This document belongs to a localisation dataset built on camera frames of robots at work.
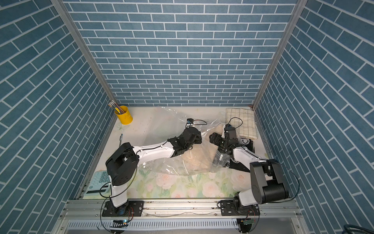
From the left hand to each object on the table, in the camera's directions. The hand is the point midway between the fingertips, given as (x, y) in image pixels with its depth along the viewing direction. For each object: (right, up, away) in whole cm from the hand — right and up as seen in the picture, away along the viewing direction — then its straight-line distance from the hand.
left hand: (204, 134), depth 88 cm
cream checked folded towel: (+30, +9, +19) cm, 37 cm away
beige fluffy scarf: (-2, -14, +1) cm, 14 cm away
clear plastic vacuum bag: (-24, +7, +22) cm, 34 cm away
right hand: (+8, -3, +5) cm, 10 cm away
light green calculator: (-59, -27, -8) cm, 65 cm away
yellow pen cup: (-56, +10, +17) cm, 59 cm away
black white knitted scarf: (+18, -18, -2) cm, 25 cm away
